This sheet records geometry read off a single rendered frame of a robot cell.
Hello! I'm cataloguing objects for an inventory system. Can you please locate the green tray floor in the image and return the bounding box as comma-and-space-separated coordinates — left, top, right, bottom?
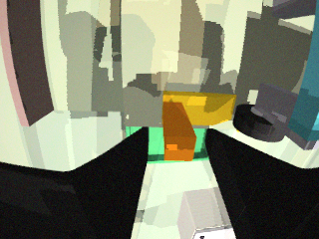
131, 127, 207, 154

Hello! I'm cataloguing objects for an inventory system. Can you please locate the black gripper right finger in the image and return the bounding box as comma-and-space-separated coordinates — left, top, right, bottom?
204, 128, 319, 239

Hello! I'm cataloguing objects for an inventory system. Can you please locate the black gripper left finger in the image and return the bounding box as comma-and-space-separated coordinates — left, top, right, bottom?
0, 127, 151, 239

